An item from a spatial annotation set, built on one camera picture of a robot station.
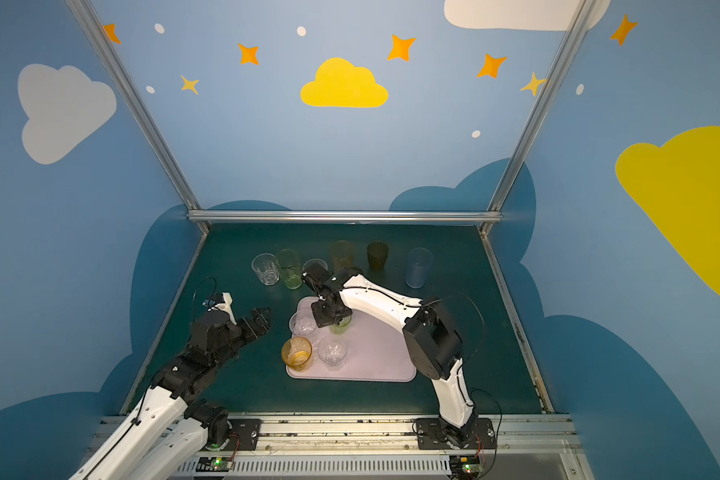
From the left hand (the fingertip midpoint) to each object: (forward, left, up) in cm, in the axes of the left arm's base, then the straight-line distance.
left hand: (266, 314), depth 79 cm
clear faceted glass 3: (+4, -7, -14) cm, 17 cm away
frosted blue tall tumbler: (+24, -45, -6) cm, 51 cm away
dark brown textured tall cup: (+29, -31, -9) cm, 43 cm away
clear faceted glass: (+25, +9, -13) cm, 29 cm away
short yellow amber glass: (-5, -7, -14) cm, 16 cm away
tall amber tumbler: (+24, -19, -2) cm, 31 cm away
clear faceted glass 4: (-5, -17, -15) cm, 23 cm away
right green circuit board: (-31, -52, -16) cm, 63 cm away
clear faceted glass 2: (+24, -9, -6) cm, 26 cm away
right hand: (+4, -16, -8) cm, 18 cm away
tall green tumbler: (+23, -1, -7) cm, 24 cm away
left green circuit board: (-32, +9, -15) cm, 37 cm away
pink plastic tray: (-3, -31, -17) cm, 35 cm away
